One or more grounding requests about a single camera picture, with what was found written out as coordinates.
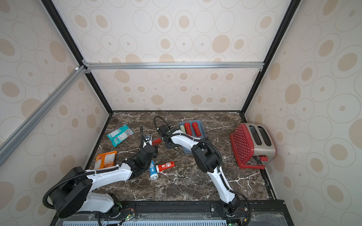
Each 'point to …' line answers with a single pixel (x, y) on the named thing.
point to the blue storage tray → (185, 150)
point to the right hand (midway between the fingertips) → (178, 143)
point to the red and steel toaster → (253, 146)
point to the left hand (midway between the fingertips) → (156, 143)
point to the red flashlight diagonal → (197, 129)
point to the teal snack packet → (120, 135)
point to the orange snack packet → (105, 160)
